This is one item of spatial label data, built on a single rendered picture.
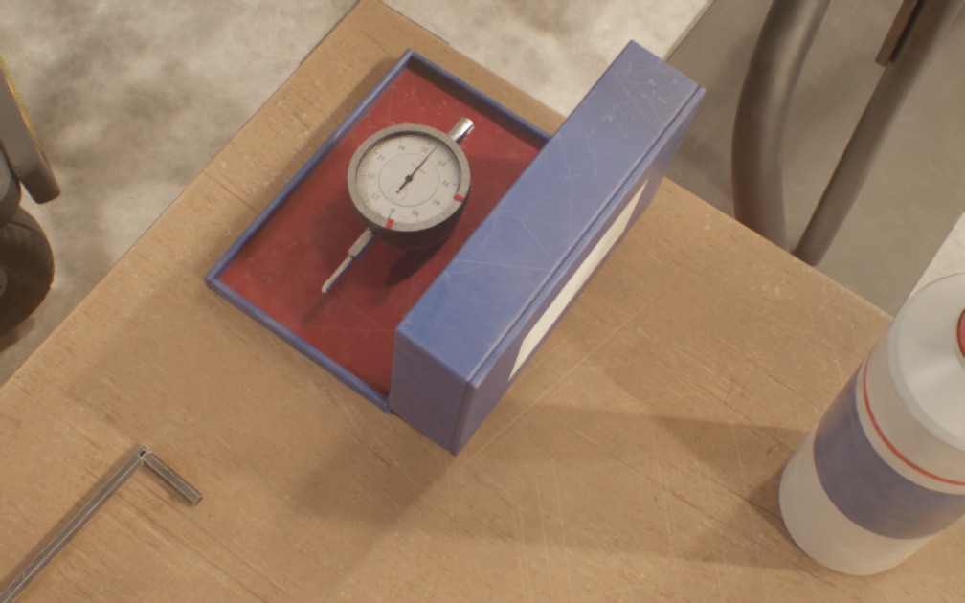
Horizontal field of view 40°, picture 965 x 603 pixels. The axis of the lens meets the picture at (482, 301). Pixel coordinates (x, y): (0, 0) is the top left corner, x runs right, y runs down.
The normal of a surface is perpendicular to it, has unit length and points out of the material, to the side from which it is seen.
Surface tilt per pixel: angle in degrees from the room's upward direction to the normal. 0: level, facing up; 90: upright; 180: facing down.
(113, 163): 0
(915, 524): 90
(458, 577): 0
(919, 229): 0
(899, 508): 90
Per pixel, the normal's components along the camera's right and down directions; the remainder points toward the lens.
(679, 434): 0.00, -0.40
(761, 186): -0.08, 0.54
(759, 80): -0.54, 0.10
